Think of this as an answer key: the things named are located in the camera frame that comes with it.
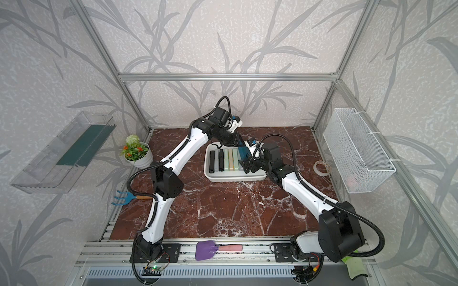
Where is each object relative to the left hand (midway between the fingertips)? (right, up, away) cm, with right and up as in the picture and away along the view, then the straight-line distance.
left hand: (243, 143), depth 85 cm
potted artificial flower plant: (-54, -5, +6) cm, 55 cm away
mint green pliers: (-9, -9, +16) cm, 21 cm away
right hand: (+2, -5, -1) cm, 5 cm away
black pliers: (-17, -10, +14) cm, 25 cm away
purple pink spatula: (-16, -45, -11) cm, 49 cm away
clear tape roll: (+42, -16, +14) cm, 47 cm away
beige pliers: (-6, -13, +14) cm, 20 cm away
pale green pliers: (-4, -9, +17) cm, 19 cm away
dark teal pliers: (0, -4, 0) cm, 4 cm away
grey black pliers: (-12, -10, +17) cm, 23 cm away
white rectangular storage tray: (-8, -18, +9) cm, 21 cm away
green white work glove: (+44, -48, -16) cm, 67 cm away
